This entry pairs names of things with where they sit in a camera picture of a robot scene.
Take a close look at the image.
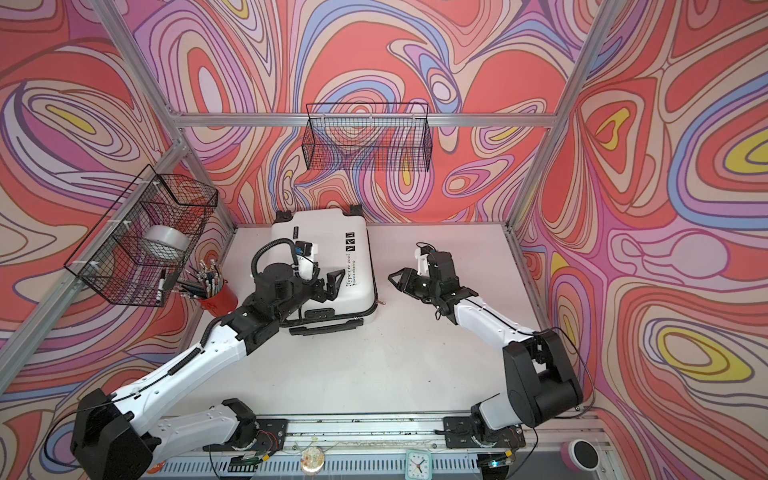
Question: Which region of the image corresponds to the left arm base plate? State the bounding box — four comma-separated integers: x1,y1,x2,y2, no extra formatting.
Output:
203,418,289,454

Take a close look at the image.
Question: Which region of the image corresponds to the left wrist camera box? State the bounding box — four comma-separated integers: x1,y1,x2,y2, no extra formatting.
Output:
294,240,319,281

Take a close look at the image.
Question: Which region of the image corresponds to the red pen cup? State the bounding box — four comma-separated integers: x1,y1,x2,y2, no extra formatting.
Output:
198,280,239,317

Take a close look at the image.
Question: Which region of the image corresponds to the small teal clock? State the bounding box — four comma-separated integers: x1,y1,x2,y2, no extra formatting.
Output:
405,450,433,480

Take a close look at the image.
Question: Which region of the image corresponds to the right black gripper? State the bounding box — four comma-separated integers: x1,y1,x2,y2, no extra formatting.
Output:
385,265,440,300

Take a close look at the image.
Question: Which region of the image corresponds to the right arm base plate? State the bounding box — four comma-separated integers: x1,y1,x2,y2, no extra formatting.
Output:
435,415,526,451

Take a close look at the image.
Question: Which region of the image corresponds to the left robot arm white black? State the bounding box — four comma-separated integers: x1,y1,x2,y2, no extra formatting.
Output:
70,263,345,479

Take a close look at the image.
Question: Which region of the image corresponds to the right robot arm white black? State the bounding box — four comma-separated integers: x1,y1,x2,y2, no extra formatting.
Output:
388,268,584,430

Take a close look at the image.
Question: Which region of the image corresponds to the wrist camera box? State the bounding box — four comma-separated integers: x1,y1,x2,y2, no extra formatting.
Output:
294,240,319,281
415,243,434,277

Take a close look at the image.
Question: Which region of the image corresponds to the back black wire basket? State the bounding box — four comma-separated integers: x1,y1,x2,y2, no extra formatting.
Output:
301,101,433,173

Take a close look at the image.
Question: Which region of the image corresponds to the silver duct tape roll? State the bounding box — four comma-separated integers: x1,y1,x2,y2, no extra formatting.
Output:
142,225,190,262

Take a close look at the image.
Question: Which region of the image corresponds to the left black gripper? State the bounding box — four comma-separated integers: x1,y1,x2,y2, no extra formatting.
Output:
269,260,344,326

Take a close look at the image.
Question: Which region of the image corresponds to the black suitcase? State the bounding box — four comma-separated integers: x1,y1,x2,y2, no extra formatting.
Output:
270,204,379,336

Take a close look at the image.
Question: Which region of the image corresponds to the black wire basket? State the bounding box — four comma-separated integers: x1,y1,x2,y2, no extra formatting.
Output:
64,166,218,308
301,101,433,173

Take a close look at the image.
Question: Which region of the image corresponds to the round clear badge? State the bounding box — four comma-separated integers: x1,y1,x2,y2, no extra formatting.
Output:
300,446,326,476

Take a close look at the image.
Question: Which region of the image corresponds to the left black wire basket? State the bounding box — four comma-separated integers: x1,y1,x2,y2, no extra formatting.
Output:
64,166,218,308

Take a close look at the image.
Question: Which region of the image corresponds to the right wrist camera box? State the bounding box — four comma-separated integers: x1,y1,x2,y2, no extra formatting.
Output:
415,243,434,277

